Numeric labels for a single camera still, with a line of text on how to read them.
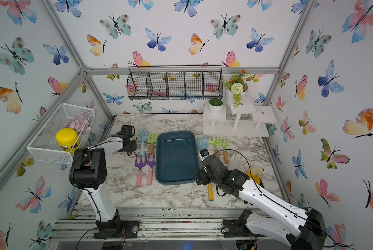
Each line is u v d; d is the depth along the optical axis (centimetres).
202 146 104
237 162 96
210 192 84
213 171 56
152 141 107
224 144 105
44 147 65
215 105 96
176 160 95
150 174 91
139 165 96
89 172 52
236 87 82
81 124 70
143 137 109
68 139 64
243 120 119
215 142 107
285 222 42
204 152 67
